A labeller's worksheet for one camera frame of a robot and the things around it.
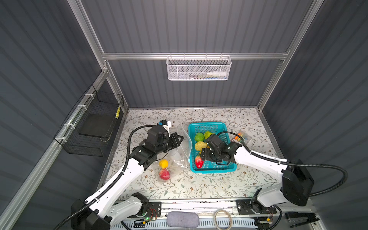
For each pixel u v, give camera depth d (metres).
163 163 0.86
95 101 0.81
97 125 0.70
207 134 0.96
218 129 1.00
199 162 0.86
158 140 0.55
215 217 0.70
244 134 1.03
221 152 0.63
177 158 0.84
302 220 0.70
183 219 0.68
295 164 0.45
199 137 0.94
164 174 0.81
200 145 0.91
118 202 0.57
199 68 1.24
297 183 0.43
